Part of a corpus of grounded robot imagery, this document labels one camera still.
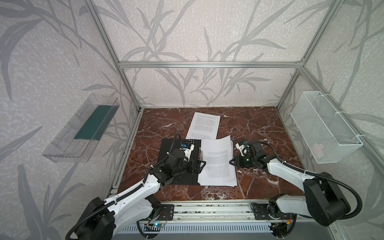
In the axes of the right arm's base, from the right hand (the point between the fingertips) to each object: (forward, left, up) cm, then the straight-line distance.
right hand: (229, 157), depth 87 cm
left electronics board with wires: (-33, +39, -7) cm, 52 cm away
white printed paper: (+5, +6, -5) cm, 10 cm away
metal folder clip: (+4, +17, -6) cm, 18 cm away
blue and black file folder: (-14, +21, +11) cm, 27 cm away
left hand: (-4, +16, +7) cm, 18 cm away
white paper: (+28, +15, -6) cm, 32 cm away
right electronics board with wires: (-33, -22, -9) cm, 41 cm away
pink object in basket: (-4, -40, +16) cm, 43 cm away
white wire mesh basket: (-5, -37, +28) cm, 47 cm away
